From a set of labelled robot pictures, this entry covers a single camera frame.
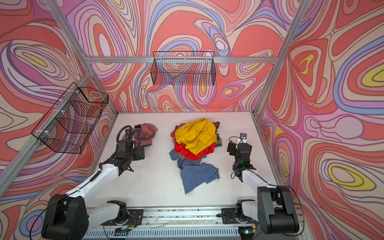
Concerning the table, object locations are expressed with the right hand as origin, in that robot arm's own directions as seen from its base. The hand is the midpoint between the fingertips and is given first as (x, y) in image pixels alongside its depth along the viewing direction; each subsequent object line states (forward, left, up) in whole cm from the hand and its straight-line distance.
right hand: (239, 144), depth 90 cm
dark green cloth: (+6, +11, -7) cm, 14 cm away
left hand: (-1, +62, +1) cm, 62 cm away
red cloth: (-4, +35, +3) cm, 35 cm away
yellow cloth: (+1, +26, +8) cm, 27 cm away
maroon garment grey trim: (+13, +62, -3) cm, 63 cm away
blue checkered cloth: (-14, +28, -7) cm, 32 cm away
